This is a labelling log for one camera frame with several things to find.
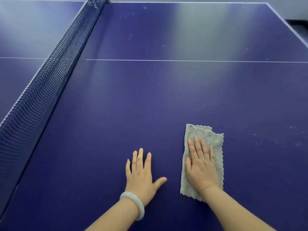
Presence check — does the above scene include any blue table tennis table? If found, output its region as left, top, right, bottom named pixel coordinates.
left=0, top=0, right=308, bottom=231

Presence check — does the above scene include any person's right hand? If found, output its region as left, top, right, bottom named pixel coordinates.
left=185, top=136, right=221, bottom=194

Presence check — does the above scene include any person's left hand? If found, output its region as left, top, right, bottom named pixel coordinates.
left=125, top=148, right=168, bottom=207

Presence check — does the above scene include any blue table net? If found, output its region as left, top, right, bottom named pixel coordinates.
left=0, top=0, right=107, bottom=198

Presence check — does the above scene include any grey cleaning cloth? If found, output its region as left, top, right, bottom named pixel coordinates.
left=180, top=124, right=225, bottom=202

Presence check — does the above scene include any person's right forearm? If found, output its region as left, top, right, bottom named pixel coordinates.
left=201, top=185, right=277, bottom=231

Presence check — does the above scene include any white jade bangle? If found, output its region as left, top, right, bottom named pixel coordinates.
left=119, top=191, right=145, bottom=221

